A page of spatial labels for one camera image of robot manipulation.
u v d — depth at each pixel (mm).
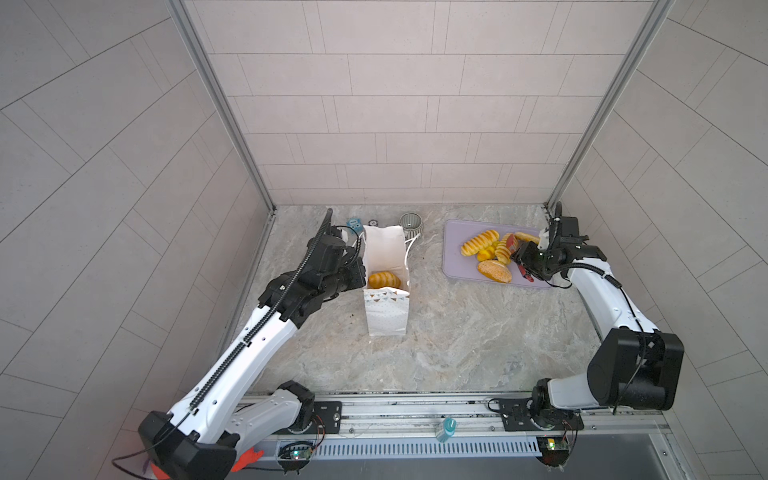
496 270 937
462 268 992
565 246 584
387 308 721
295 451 644
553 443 692
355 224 1099
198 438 356
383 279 865
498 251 963
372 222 1116
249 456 651
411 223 1081
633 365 413
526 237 975
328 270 525
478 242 987
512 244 889
